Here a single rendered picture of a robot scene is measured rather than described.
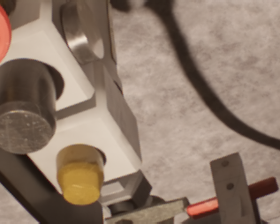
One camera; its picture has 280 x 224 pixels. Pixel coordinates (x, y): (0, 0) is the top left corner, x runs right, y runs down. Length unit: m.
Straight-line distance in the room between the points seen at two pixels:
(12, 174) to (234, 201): 0.17
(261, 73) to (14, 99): 0.77
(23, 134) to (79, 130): 0.08
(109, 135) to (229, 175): 0.10
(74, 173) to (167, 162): 0.80
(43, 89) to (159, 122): 0.77
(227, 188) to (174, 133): 0.70
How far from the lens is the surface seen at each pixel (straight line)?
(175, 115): 1.16
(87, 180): 0.47
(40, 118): 0.40
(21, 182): 0.48
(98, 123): 0.47
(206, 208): 0.54
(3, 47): 0.36
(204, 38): 1.04
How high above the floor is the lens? 0.78
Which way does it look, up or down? 43 degrees down
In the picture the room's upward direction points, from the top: 172 degrees clockwise
